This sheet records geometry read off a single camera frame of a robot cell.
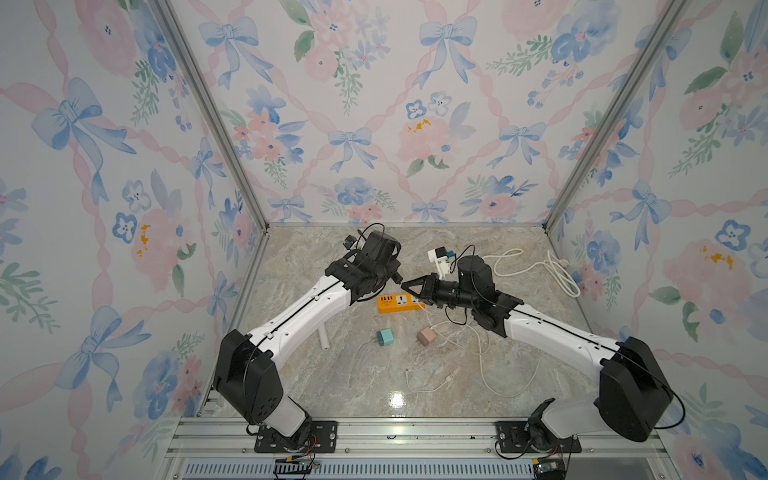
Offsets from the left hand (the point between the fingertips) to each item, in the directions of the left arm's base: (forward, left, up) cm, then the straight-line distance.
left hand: (397, 259), depth 81 cm
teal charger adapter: (-13, +3, -20) cm, 24 cm away
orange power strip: (-2, -1, -20) cm, 20 cm away
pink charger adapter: (-13, -9, -21) cm, 26 cm away
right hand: (-8, -2, 0) cm, 9 cm away
